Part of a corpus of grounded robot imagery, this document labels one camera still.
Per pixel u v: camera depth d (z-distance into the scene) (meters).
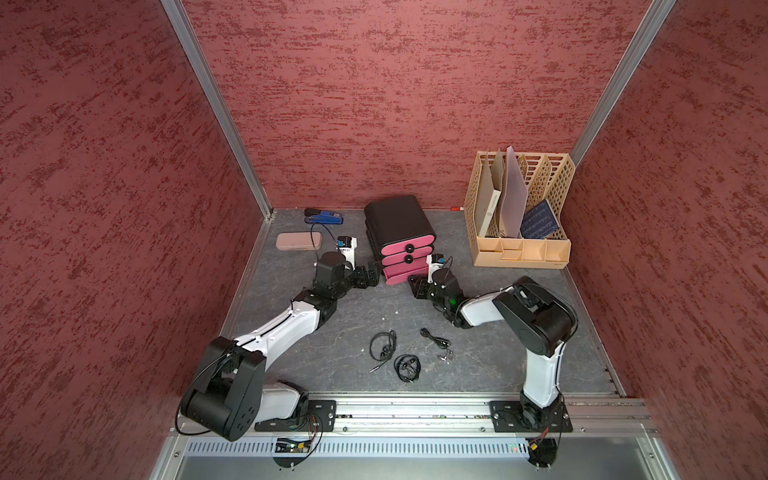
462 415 0.76
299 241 1.10
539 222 1.03
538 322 0.52
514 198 1.05
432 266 0.89
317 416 0.74
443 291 0.76
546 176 1.03
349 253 0.77
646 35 0.74
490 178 0.90
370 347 0.85
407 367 0.82
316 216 1.17
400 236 0.90
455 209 1.24
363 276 0.76
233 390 0.42
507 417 0.74
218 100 0.87
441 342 0.86
